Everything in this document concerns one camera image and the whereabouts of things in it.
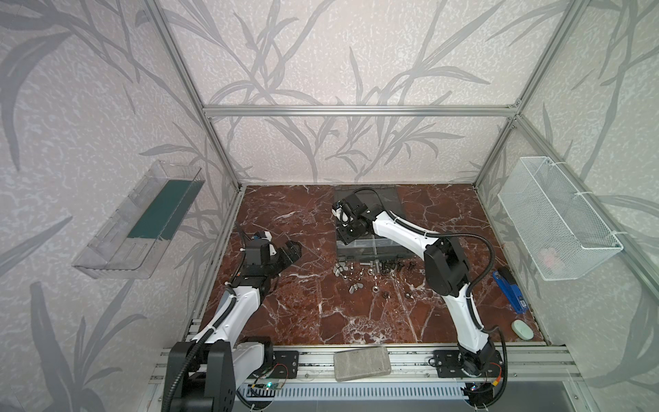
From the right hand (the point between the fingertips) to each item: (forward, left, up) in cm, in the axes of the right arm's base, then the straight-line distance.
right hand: (344, 225), depth 97 cm
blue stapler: (-23, -56, -5) cm, 61 cm away
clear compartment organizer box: (-7, -11, -4) cm, 14 cm away
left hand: (-10, +16, +4) cm, 20 cm away
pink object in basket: (-21, -60, +12) cm, 65 cm away
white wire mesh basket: (-22, -55, +25) cm, 64 cm away
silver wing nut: (-14, +2, -7) cm, 16 cm away
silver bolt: (-13, -10, -6) cm, 17 cm away
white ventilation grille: (-51, +20, -8) cm, 55 cm away
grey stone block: (-45, -5, -3) cm, 45 cm away
